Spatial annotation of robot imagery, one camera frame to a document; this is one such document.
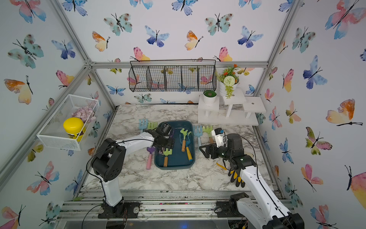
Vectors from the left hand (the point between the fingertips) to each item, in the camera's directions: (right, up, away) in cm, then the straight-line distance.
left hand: (170, 141), depth 96 cm
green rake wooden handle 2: (+9, +5, +6) cm, 12 cm away
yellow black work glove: (+35, -13, -26) cm, 45 cm away
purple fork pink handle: (-13, -12, -6) cm, 18 cm away
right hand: (+22, +1, -19) cm, 29 cm away
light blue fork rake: (-24, +11, +14) cm, 30 cm away
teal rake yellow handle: (+12, -1, +3) cm, 12 cm away
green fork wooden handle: (-3, -7, 0) cm, 8 cm away
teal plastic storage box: (+6, -11, -5) cm, 13 cm away
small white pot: (+26, +30, -1) cm, 40 cm away
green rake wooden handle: (+27, +7, +9) cm, 30 cm away
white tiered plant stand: (+53, +21, +22) cm, 61 cm away
